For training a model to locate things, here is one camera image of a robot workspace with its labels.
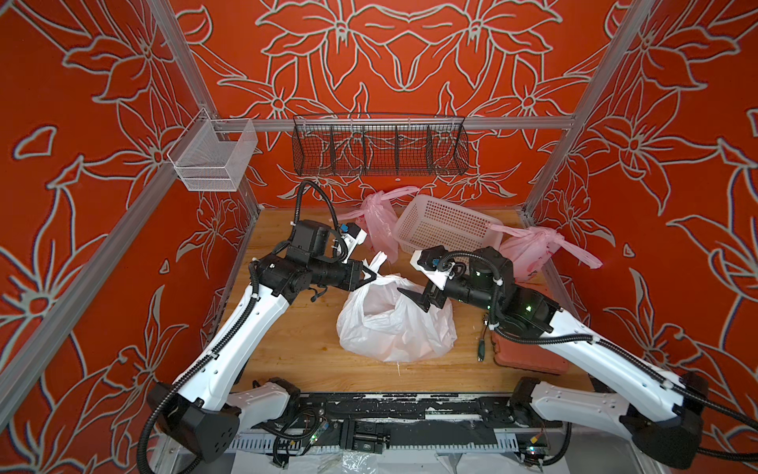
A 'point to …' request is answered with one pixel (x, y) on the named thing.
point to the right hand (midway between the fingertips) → (409, 263)
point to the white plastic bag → (377, 319)
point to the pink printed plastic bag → (528, 249)
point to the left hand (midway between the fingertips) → (374, 274)
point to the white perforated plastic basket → (433, 221)
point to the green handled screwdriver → (482, 346)
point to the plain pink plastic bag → (378, 219)
